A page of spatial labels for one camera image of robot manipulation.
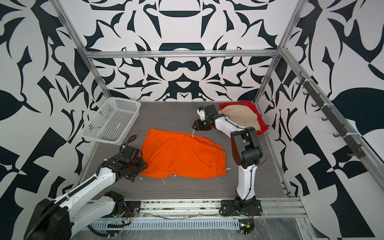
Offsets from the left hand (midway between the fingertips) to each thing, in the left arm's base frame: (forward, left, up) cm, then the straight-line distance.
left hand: (146, 163), depth 85 cm
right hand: (+23, -29, +4) cm, 37 cm away
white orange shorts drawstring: (+20, -27, -4) cm, 34 cm away
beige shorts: (+31, -62, +2) cm, 69 cm away
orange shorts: (+5, -20, -3) cm, 21 cm away
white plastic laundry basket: (+32, +29, -4) cm, 44 cm away
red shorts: (+23, -74, -1) cm, 78 cm away
